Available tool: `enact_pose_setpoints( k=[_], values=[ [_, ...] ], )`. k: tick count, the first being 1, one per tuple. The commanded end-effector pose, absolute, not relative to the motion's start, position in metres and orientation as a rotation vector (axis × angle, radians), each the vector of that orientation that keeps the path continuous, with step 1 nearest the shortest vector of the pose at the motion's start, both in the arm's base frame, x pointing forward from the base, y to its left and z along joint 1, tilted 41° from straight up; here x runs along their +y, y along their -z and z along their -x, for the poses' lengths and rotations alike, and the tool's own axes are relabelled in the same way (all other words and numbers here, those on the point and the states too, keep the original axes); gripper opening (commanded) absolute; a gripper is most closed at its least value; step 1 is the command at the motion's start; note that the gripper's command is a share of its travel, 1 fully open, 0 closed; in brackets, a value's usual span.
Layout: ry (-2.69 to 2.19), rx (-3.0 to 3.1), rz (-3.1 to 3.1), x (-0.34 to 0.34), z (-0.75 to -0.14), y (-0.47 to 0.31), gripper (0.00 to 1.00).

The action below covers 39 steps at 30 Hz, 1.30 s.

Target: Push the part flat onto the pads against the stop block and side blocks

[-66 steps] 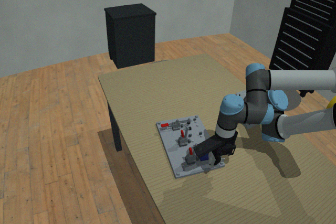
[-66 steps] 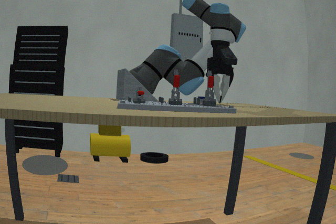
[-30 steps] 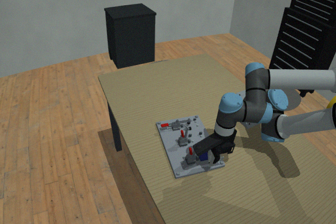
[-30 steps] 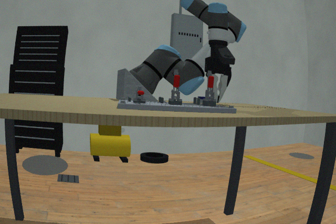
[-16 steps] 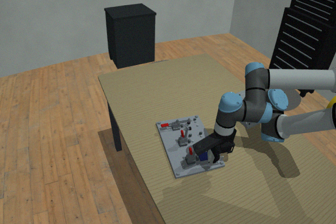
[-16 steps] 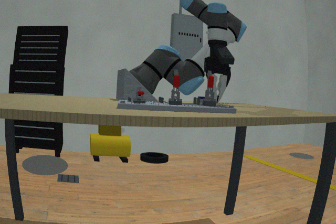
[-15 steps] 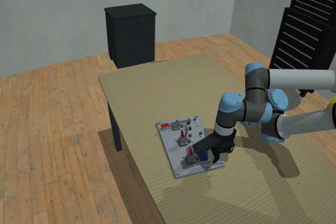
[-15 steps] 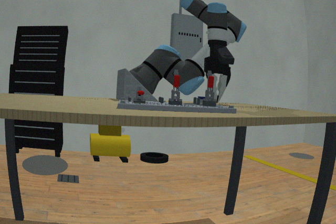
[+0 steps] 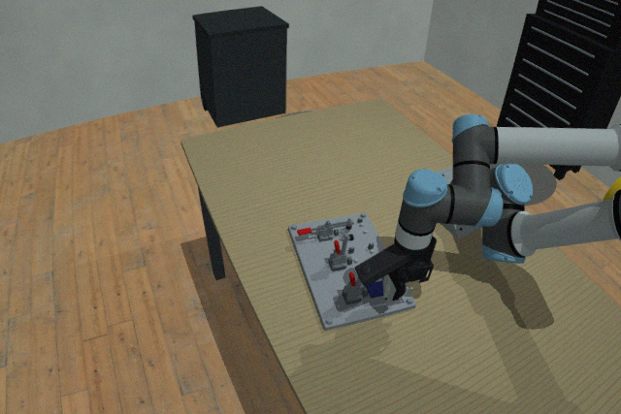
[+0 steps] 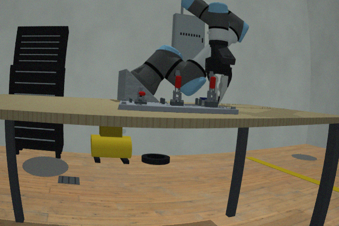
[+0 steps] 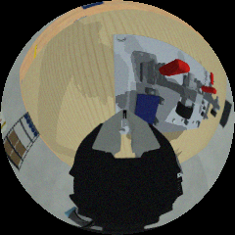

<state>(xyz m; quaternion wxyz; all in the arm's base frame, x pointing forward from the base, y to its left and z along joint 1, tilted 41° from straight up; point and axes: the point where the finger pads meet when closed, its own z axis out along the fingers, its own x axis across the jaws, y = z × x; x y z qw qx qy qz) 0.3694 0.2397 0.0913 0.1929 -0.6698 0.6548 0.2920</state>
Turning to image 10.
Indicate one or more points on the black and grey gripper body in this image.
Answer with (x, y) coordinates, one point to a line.
(214, 60)

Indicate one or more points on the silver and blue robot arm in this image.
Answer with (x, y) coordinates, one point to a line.
(164, 62)

